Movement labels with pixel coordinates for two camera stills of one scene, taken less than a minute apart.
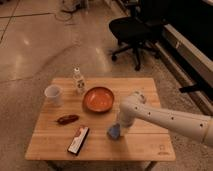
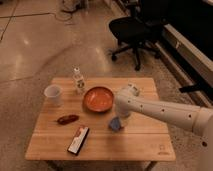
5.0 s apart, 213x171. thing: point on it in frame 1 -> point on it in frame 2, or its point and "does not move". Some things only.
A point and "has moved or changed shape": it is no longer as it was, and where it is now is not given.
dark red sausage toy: [67, 119] does not move
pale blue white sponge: [114, 131] has moved or changed shape
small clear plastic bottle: [79, 80] does not move
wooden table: [77, 113] does not move
